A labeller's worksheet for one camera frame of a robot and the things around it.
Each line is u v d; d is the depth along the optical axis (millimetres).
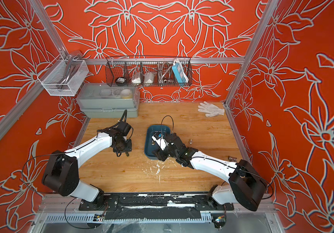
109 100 1026
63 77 833
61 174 432
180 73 878
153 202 743
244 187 415
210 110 1141
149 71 982
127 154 885
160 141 671
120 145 727
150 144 948
